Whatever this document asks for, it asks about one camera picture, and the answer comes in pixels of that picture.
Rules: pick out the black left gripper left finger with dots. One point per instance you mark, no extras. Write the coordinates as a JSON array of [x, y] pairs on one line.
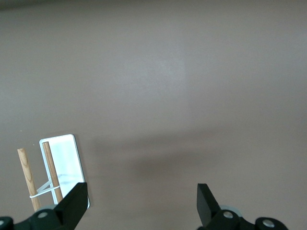
[[69, 206]]

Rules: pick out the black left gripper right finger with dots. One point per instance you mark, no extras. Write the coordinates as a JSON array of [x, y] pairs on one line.
[[208, 208]]

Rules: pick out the white rack with wooden bars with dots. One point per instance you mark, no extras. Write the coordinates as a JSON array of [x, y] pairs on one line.
[[64, 155]]

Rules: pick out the brown table cover sheet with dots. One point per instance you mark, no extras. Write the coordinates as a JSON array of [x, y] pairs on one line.
[[153, 95]]

